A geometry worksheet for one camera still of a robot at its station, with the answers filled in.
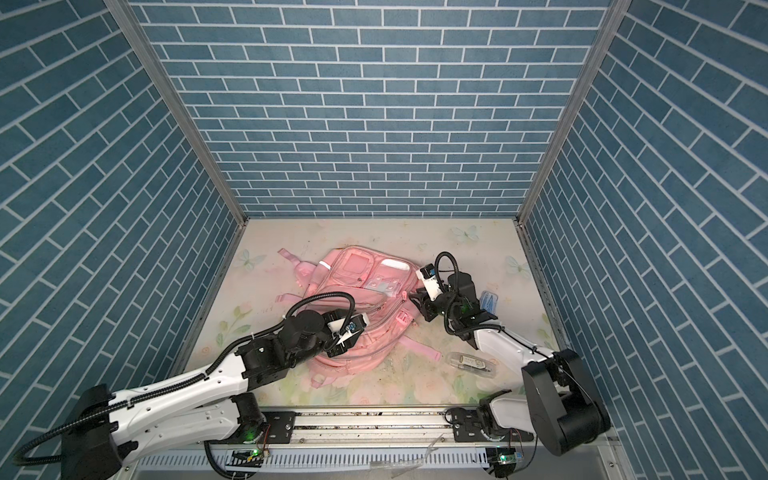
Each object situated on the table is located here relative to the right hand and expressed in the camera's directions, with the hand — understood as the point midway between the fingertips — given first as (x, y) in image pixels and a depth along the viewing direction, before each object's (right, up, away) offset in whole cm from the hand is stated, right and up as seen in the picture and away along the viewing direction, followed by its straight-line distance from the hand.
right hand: (413, 290), depth 86 cm
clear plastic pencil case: (+17, -20, -4) cm, 26 cm away
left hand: (-15, -6, -11) cm, 19 cm away
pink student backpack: (-11, +1, +7) cm, 13 cm away
